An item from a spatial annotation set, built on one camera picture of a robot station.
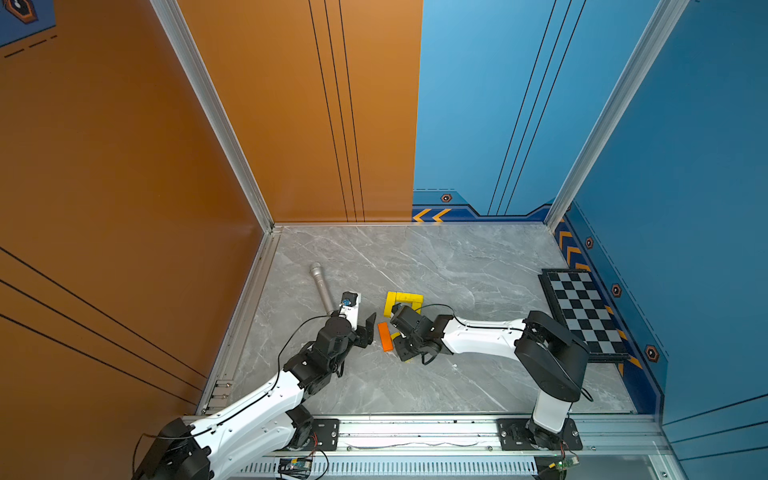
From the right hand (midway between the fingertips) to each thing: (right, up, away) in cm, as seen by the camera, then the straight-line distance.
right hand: (399, 348), depth 88 cm
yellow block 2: (+6, +13, +9) cm, 17 cm away
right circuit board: (+36, -22, -18) cm, 46 cm away
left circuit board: (-26, -24, -16) cm, 38 cm away
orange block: (-4, +3, +2) cm, 6 cm away
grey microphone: (-29, +22, +14) cm, 39 cm away
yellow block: (-3, +12, +8) cm, 15 cm away
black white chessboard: (+55, +12, +4) cm, 57 cm away
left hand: (-9, +13, -6) cm, 17 cm away
